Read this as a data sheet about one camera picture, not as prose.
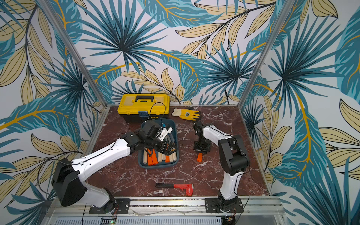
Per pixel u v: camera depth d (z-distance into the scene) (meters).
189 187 0.79
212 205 0.73
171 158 0.88
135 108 0.96
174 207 0.75
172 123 1.00
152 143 0.65
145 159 0.88
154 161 0.88
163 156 0.88
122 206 0.73
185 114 1.13
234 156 0.50
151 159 0.88
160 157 0.88
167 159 0.88
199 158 0.88
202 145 0.80
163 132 0.69
